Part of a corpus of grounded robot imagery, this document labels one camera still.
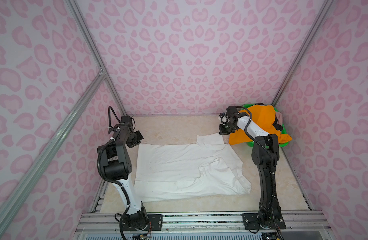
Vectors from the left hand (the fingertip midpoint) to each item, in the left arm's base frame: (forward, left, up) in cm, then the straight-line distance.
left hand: (142, 138), depth 98 cm
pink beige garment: (+14, -93, +4) cm, 94 cm away
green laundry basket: (+3, -93, +2) cm, 93 cm away
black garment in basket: (+5, -88, +4) cm, 88 cm away
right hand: (+6, -51, 0) cm, 51 cm away
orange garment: (+8, -78, +10) cm, 79 cm away
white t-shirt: (-19, -40, -6) cm, 45 cm away
